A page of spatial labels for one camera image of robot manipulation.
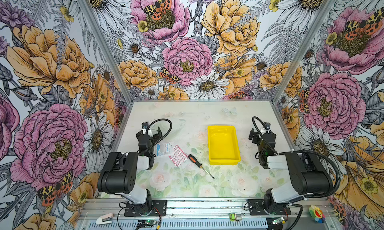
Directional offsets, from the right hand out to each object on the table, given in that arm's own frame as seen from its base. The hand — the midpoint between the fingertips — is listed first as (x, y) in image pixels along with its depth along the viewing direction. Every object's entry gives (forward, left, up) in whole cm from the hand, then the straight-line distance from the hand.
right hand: (260, 133), depth 94 cm
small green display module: (-42, +24, -5) cm, 49 cm away
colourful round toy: (-42, -16, -7) cm, 45 cm away
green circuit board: (-42, +64, -8) cm, 77 cm away
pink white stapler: (-41, +82, -5) cm, 92 cm away
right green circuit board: (-44, +3, -9) cm, 45 cm away
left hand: (+2, +67, +1) cm, 67 cm away
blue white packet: (-6, +60, -6) cm, 60 cm away
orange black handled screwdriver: (-16, +39, -6) cm, 42 cm away
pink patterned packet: (-11, +50, -7) cm, 52 cm away
